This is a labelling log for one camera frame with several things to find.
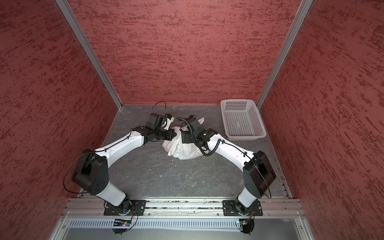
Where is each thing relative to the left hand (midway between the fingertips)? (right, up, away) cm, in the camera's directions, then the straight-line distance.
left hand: (176, 137), depth 87 cm
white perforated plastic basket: (+48, +10, +26) cm, 56 cm away
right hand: (+7, 0, -3) cm, 8 cm away
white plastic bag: (-1, -6, -2) cm, 6 cm away
